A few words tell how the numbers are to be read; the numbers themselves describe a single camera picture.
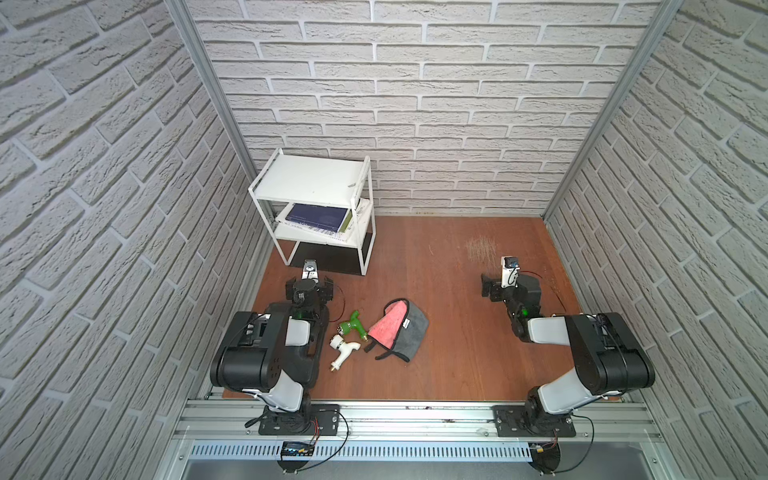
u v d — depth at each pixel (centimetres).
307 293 72
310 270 80
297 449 71
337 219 91
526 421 72
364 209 97
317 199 79
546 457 70
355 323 88
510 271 80
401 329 86
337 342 84
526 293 71
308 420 67
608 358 46
